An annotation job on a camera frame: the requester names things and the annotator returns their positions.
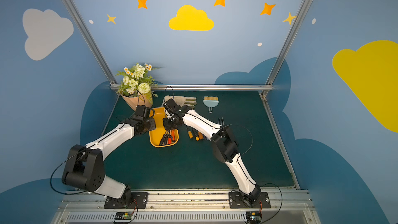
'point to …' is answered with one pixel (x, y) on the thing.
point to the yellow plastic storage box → (155, 136)
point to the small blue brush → (210, 102)
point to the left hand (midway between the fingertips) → (151, 122)
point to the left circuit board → (123, 215)
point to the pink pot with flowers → (136, 85)
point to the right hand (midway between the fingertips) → (167, 125)
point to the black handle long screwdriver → (195, 132)
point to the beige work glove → (182, 101)
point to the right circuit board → (253, 217)
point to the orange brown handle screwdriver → (200, 135)
